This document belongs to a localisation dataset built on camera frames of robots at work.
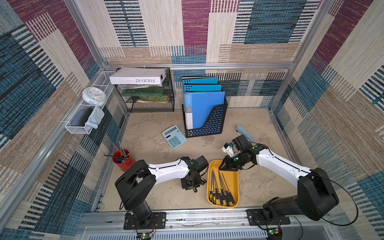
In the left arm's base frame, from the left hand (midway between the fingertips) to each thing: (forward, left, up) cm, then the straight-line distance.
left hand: (197, 186), depth 84 cm
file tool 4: (+1, -12, -1) cm, 12 cm away
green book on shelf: (+53, +28, +25) cm, 65 cm away
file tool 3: (-4, -12, 0) cm, 12 cm away
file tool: (-3, -7, 0) cm, 8 cm away
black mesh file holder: (+35, -12, +10) cm, 38 cm away
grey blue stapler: (+34, -30, +5) cm, 46 cm away
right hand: (+7, -13, +8) cm, 17 cm away
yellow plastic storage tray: (+4, -20, 0) cm, 20 cm away
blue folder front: (+39, -2, +23) cm, 46 cm away
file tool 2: (-5, -9, -1) cm, 10 cm away
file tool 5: (-2, +1, 0) cm, 2 cm away
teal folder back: (+56, +4, +30) cm, 64 cm away
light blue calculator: (+32, +14, +3) cm, 35 cm away
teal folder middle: (+54, -5, +26) cm, 60 cm away
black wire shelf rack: (+52, +36, +20) cm, 66 cm away
